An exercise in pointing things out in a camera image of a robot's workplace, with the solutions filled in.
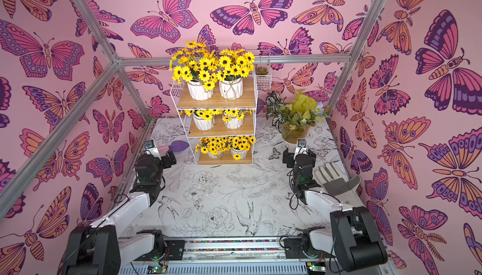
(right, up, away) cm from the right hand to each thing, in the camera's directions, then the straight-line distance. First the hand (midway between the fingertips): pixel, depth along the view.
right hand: (301, 148), depth 87 cm
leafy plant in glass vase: (-2, +13, +5) cm, 14 cm away
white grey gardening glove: (+21, -20, +1) cm, 29 cm away
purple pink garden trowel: (-64, 0, +19) cm, 67 cm away
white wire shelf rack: (-36, +8, -4) cm, 37 cm away
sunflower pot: (-42, +13, -12) cm, 46 cm away
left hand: (-64, 0, -1) cm, 64 cm away
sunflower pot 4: (-28, +1, +3) cm, 28 cm away
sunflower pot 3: (-41, +1, +1) cm, 41 cm away
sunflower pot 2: (-31, +13, -11) cm, 36 cm away
